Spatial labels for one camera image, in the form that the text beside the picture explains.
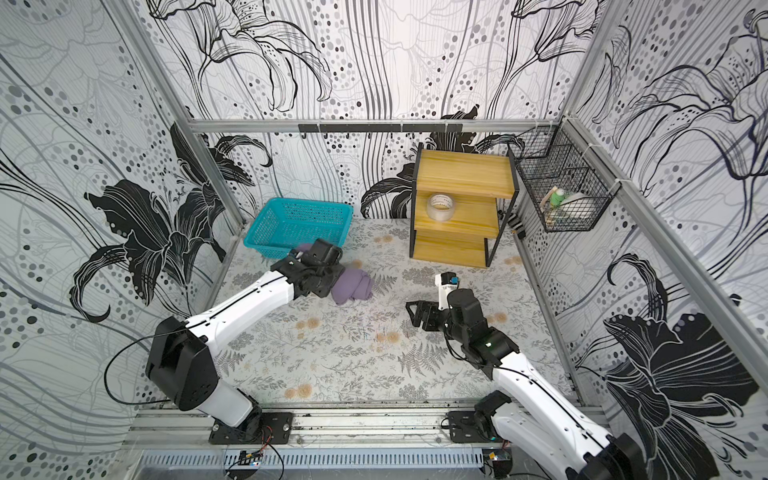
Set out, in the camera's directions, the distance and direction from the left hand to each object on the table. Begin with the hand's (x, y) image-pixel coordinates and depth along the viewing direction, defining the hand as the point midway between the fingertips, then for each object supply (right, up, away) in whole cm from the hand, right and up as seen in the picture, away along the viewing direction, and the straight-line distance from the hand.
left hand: (340, 275), depth 86 cm
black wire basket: (+68, +28, +2) cm, 74 cm away
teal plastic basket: (-29, +18, +32) cm, 47 cm away
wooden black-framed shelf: (+38, +24, +13) cm, 47 cm away
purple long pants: (+5, -1, -7) cm, 9 cm away
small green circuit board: (-20, -44, -15) cm, 50 cm away
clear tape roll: (+32, +22, +14) cm, 41 cm away
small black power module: (+42, -43, -16) cm, 62 cm away
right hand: (+23, -6, -8) cm, 25 cm away
